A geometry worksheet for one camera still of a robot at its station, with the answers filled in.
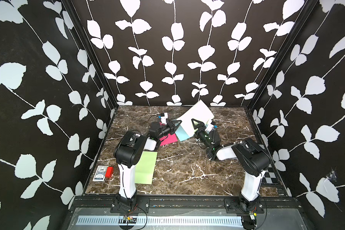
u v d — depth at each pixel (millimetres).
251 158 516
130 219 708
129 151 538
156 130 765
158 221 701
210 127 856
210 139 727
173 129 844
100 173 837
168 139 1011
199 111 904
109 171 824
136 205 720
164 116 894
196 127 818
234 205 734
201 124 821
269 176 821
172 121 852
